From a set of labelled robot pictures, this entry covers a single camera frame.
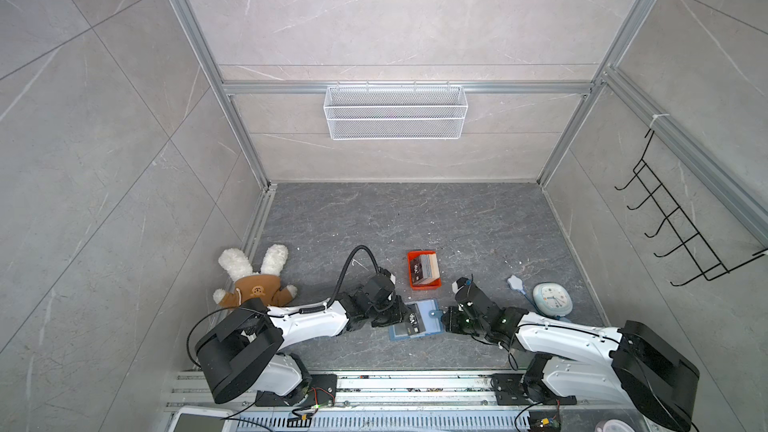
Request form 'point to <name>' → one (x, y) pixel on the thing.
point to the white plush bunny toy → (265, 284)
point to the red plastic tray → (428, 285)
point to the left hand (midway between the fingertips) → (412, 308)
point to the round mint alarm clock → (552, 298)
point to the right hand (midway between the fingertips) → (439, 317)
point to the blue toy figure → (516, 283)
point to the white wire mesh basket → (395, 112)
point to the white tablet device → (203, 419)
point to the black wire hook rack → (692, 243)
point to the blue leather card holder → (431, 317)
